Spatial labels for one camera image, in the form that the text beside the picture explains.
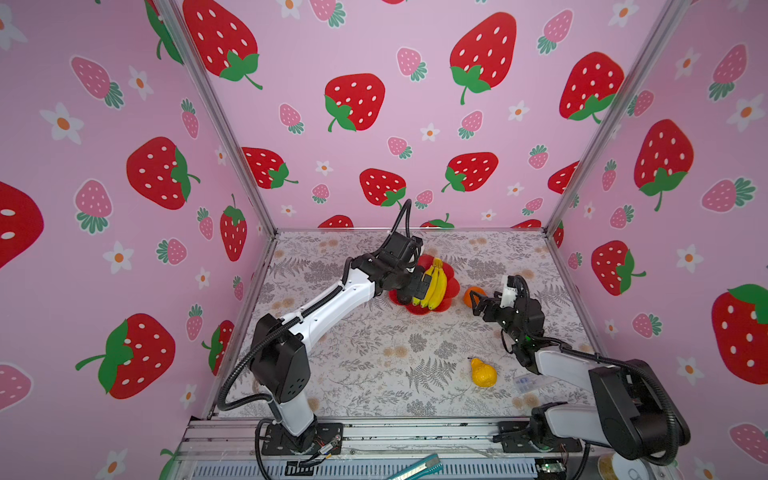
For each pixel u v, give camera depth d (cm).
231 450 73
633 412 42
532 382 82
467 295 101
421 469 70
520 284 76
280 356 44
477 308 82
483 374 80
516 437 73
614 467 66
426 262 106
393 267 62
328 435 75
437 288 101
